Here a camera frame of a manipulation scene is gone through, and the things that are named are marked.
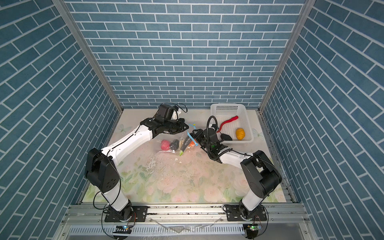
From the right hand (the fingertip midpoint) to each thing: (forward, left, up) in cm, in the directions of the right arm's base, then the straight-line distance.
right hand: (192, 131), depth 89 cm
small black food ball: (-6, +11, -7) cm, 14 cm away
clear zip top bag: (-4, +8, -9) cm, 13 cm away
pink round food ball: (-5, +17, -9) cm, 20 cm away
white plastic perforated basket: (+30, -21, -12) cm, 38 cm away
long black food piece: (-5, +3, -5) cm, 8 cm away
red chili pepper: (+23, -26, -13) cm, 37 cm away
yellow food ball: (+8, -31, -10) cm, 34 cm away
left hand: (-2, +1, +7) cm, 7 cm away
